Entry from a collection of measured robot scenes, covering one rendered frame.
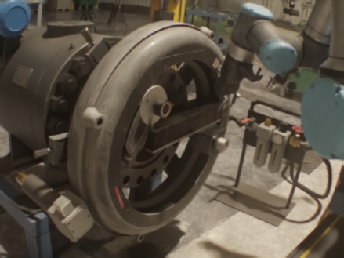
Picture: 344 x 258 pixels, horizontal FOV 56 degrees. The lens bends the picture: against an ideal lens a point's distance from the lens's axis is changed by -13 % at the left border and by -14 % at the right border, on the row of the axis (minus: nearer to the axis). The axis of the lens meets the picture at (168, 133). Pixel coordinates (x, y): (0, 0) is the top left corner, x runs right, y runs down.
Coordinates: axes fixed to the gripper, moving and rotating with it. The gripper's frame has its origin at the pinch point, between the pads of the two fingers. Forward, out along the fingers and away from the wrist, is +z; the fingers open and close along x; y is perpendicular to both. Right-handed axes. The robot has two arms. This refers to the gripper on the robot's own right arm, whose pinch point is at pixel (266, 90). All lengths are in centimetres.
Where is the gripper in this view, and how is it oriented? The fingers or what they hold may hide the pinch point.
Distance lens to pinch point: 144.8
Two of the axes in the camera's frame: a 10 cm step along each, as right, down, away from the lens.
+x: 5.9, -1.4, 8.0
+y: 6.5, 6.6, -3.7
